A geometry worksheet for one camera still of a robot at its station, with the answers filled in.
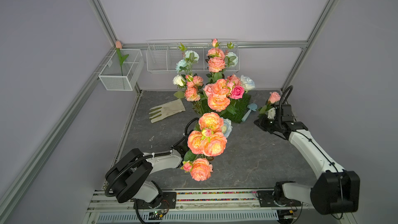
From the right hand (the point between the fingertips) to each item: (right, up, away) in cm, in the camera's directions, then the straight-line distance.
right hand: (254, 120), depth 84 cm
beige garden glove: (-54, +5, +24) cm, 59 cm away
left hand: (-24, -5, 0) cm, 24 cm away
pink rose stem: (+6, +12, -10) cm, 17 cm away
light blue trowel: (+7, +7, +25) cm, 27 cm away
